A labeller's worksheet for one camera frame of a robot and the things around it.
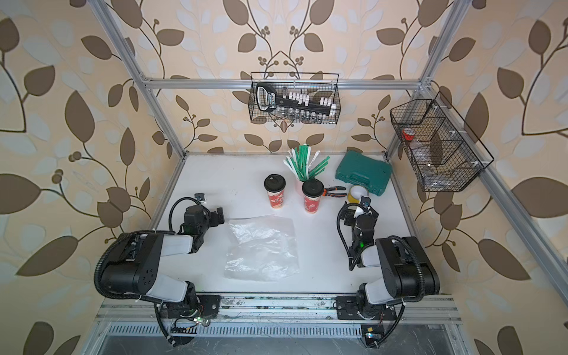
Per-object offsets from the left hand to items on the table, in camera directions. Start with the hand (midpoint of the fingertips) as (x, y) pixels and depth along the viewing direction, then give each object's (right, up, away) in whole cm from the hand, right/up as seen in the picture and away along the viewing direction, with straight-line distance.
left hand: (207, 207), depth 94 cm
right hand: (+65, +2, -4) cm, 65 cm away
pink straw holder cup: (+40, +9, +5) cm, 41 cm away
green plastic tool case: (+72, +17, +14) cm, 75 cm away
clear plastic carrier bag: (+25, -15, -9) cm, 30 cm away
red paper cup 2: (+45, +8, -8) cm, 46 cm away
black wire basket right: (+88, +22, -21) cm, 93 cm away
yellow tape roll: (+64, +4, +5) cm, 64 cm away
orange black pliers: (+56, +8, +11) cm, 58 cm away
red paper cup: (+30, +10, -8) cm, 33 cm away
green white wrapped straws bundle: (+40, +21, +3) cm, 45 cm away
